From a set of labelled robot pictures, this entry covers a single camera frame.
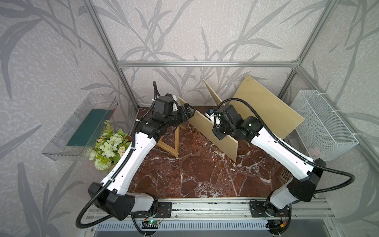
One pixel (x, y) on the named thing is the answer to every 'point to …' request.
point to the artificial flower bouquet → (110, 148)
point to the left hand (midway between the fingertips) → (193, 112)
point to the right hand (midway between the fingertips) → (215, 124)
